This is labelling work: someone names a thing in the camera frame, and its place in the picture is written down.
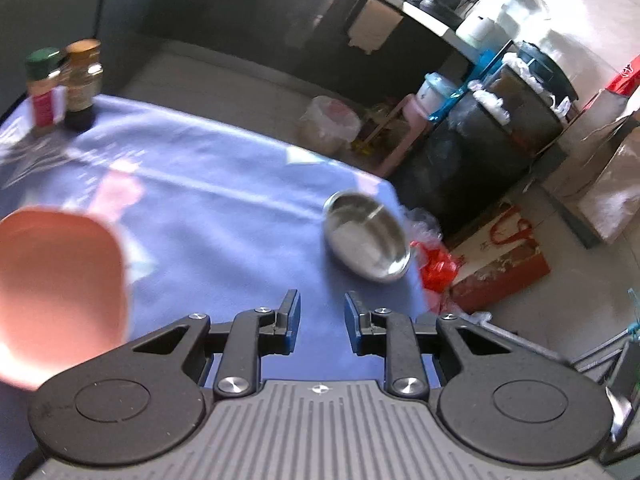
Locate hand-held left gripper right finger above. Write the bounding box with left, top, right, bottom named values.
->
left=343, top=290, right=509, bottom=402

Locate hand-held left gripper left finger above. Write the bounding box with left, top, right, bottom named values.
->
left=131, top=288, right=303, bottom=402

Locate stainless steel bowl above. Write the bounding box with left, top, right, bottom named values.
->
left=322, top=189, right=414, bottom=283

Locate pink plastic bowl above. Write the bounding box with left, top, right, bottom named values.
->
left=0, top=208, right=132, bottom=394

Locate red plastic bag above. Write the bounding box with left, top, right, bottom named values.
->
left=410, top=240, right=466, bottom=294

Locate clear plastic bag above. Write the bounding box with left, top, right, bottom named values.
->
left=400, top=205, right=446, bottom=251

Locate blue patterned tablecloth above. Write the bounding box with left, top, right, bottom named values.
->
left=0, top=92, right=432, bottom=480

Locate red gift bag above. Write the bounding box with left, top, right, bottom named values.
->
left=447, top=200, right=552, bottom=314

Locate black trash bin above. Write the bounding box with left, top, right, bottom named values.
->
left=390, top=52, right=567, bottom=241

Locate white trash bin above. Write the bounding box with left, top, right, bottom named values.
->
left=299, top=95, right=362, bottom=157

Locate pink plastic stool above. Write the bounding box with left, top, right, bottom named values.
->
left=357, top=92, right=434, bottom=176

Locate blue-lidded white container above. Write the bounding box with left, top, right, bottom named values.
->
left=417, top=72, right=460, bottom=119

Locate white plastic bag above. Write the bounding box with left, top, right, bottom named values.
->
left=502, top=51, right=549, bottom=94
left=472, top=89, right=511, bottom=124

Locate brown cardboard box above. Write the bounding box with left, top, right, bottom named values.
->
left=542, top=87, right=640, bottom=247

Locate white hanging bin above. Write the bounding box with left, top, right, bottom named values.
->
left=345, top=0, right=405, bottom=55

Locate dark kitchen counter cabinet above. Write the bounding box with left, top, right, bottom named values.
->
left=0, top=0, right=481, bottom=181

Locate dark sauce bottle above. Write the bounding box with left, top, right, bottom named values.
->
left=62, top=39, right=104, bottom=134

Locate black basin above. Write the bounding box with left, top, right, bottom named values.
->
left=515, top=40, right=581, bottom=107

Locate green-lidded spice jar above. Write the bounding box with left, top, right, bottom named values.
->
left=25, top=47, right=68, bottom=137

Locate white plastic container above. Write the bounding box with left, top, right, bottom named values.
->
left=455, top=0, right=551, bottom=61

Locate red box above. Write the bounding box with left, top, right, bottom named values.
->
left=607, top=52, right=640, bottom=97

